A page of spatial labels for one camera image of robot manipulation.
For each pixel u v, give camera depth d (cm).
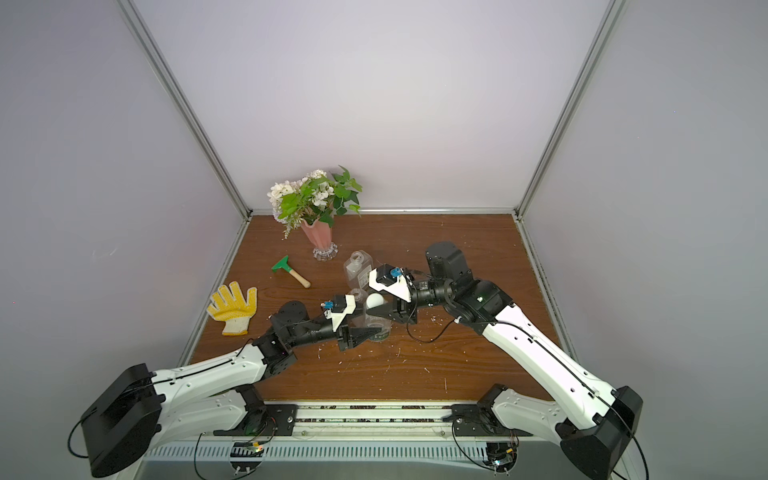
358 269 91
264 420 67
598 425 37
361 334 66
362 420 75
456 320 48
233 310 92
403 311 54
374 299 61
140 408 41
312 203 86
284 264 101
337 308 59
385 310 55
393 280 51
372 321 64
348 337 64
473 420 66
